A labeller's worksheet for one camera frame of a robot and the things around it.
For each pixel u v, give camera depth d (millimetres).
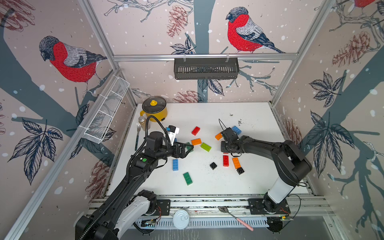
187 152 678
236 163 872
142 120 978
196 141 976
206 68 1043
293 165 468
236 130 1035
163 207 734
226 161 883
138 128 1047
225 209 743
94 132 812
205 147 947
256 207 725
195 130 1035
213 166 858
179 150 657
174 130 683
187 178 817
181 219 659
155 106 1039
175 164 877
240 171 840
